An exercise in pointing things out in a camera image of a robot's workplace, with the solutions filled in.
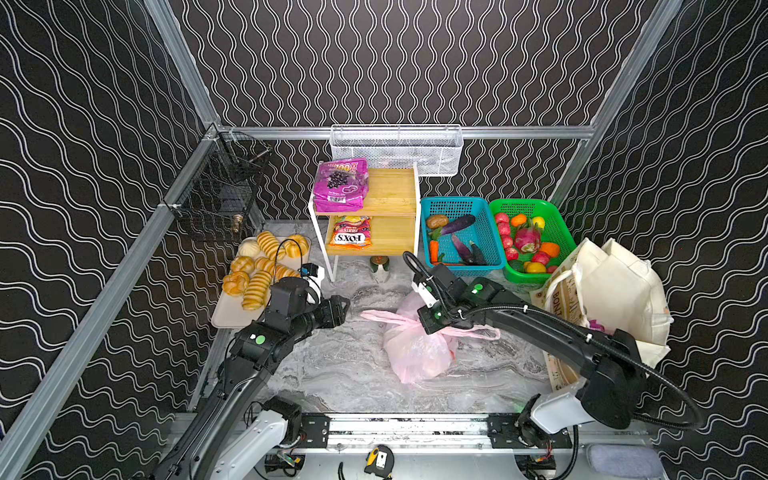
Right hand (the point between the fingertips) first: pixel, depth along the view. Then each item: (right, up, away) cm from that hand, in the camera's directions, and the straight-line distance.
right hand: (424, 320), depth 80 cm
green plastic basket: (+50, +33, +34) cm, 69 cm away
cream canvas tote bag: (+50, +8, +2) cm, 51 cm away
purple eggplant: (+18, +29, +37) cm, 51 cm away
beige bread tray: (-60, -1, +15) cm, 62 cm away
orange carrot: (+7, +18, +29) cm, 35 cm away
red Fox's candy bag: (-21, +24, +12) cm, 35 cm away
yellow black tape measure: (-12, -30, -12) cm, 34 cm away
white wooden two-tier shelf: (-8, +30, 0) cm, 31 cm away
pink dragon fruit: (+40, +23, +26) cm, 53 cm away
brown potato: (+9, +30, +36) cm, 48 cm away
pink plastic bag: (-2, -8, -5) cm, 10 cm away
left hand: (-20, +6, -8) cm, 22 cm away
